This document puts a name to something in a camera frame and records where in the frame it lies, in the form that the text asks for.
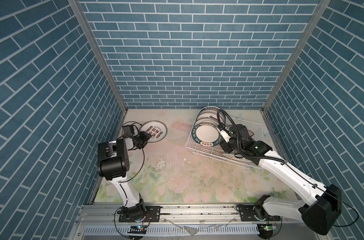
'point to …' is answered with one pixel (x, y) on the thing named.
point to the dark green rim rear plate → (209, 108)
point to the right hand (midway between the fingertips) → (224, 135)
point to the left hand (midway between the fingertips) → (150, 136)
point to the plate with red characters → (158, 130)
